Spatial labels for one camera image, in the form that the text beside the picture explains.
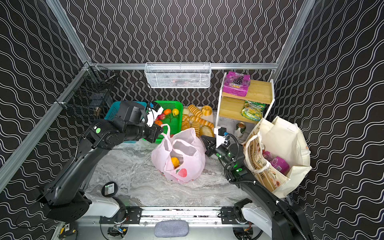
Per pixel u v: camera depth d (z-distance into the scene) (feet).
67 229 2.25
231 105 3.27
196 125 3.55
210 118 3.75
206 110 3.84
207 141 2.36
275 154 2.76
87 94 3.04
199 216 2.50
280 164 2.55
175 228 2.26
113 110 3.62
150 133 1.80
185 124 3.54
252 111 3.15
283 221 1.31
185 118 3.66
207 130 3.37
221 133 2.07
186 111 3.82
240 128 3.19
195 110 3.80
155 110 1.77
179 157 2.96
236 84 2.68
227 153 2.13
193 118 3.71
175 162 2.88
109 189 2.68
